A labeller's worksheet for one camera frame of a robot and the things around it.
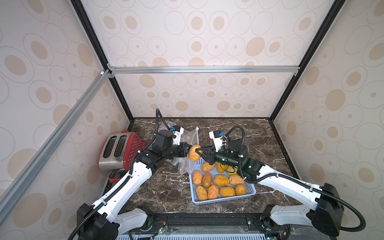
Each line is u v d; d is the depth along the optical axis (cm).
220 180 83
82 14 69
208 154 63
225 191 79
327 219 40
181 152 65
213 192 79
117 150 81
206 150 64
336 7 68
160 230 71
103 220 37
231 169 60
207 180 83
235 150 54
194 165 92
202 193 78
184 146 64
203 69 90
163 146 56
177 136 67
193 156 68
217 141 62
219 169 89
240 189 77
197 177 84
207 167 88
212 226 73
